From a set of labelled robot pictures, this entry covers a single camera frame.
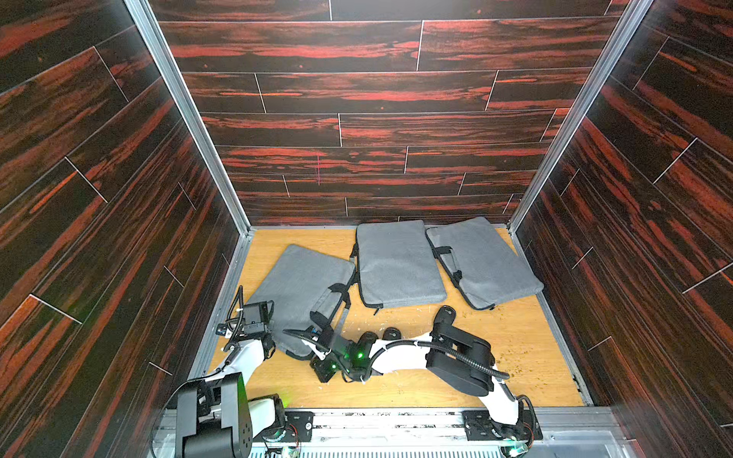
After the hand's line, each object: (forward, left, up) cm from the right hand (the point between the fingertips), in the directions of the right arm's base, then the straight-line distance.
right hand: (313, 360), depth 86 cm
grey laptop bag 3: (+36, -60, +2) cm, 70 cm away
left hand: (+10, +17, +2) cm, 20 cm away
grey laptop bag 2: (+35, -26, +4) cm, 43 cm away
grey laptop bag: (+22, +5, +5) cm, 23 cm away
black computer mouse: (+7, -17, +1) cm, 18 cm away
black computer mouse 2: (+8, -24, +2) cm, 25 cm away
